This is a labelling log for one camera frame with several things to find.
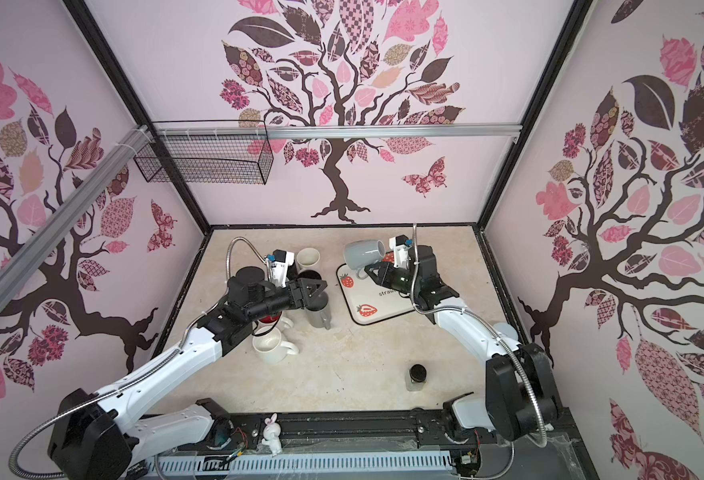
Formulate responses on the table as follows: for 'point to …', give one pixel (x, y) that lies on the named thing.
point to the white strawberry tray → (363, 300)
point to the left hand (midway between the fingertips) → (323, 290)
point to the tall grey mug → (317, 310)
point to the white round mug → (271, 348)
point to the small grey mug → (360, 253)
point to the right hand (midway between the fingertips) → (367, 265)
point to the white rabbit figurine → (271, 434)
